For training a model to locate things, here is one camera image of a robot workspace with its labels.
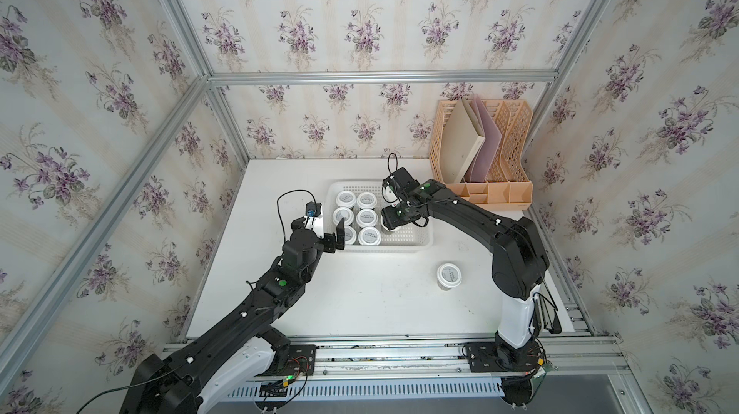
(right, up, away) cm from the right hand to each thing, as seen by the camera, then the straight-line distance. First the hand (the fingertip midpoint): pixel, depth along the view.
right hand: (395, 218), depth 90 cm
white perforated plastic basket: (+6, -8, +6) cm, 11 cm away
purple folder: (+31, +17, +11) cm, 37 cm away
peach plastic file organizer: (+42, +10, +11) cm, 44 cm away
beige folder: (+25, +28, +10) cm, 39 cm away
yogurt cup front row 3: (-9, 0, +3) cm, 10 cm away
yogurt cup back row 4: (+15, -16, -9) cm, 23 cm away
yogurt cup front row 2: (-9, +5, +8) cm, 13 cm away
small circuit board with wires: (-32, -41, -19) cm, 56 cm away
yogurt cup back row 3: (-8, -5, -2) cm, 10 cm away
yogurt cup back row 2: (-14, -5, -2) cm, 15 cm away
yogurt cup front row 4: (-3, -2, -9) cm, 10 cm away
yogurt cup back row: (-16, +6, +8) cm, 19 cm away
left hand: (-19, +1, -12) cm, 22 cm away
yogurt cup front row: (-17, +2, +3) cm, 17 cm away
